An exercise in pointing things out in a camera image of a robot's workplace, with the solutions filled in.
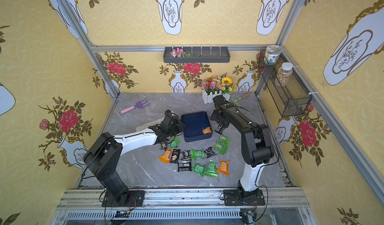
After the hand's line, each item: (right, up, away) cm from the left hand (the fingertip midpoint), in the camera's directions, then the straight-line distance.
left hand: (180, 123), depth 93 cm
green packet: (+29, -10, +1) cm, 31 cm away
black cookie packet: (+4, -18, -7) cm, 19 cm away
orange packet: (+25, -24, -10) cm, 36 cm away
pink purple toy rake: (-33, +12, +23) cm, 42 cm away
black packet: (-10, -13, -3) cm, 16 cm away
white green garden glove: (-19, -1, +11) cm, 22 cm away
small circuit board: (-26, -42, -21) cm, 53 cm away
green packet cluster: (+26, -13, -1) cm, 29 cm away
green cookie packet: (+9, -17, -5) cm, 20 cm away
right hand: (+26, +3, +4) cm, 27 cm away
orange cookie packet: (-8, -20, -5) cm, 22 cm away
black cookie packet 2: (+18, -17, -5) cm, 25 cm away
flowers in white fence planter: (+22, +25, +11) cm, 35 cm away
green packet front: (+18, -24, -11) cm, 32 cm away
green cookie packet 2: (-2, -10, -12) cm, 15 cm away
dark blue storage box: (+8, -2, +12) cm, 15 cm away
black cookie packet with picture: (-2, -18, -5) cm, 19 cm away
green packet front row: (+11, -24, -11) cm, 28 cm away
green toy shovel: (+41, +15, +24) cm, 50 cm away
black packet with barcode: (+3, -23, -9) cm, 25 cm away
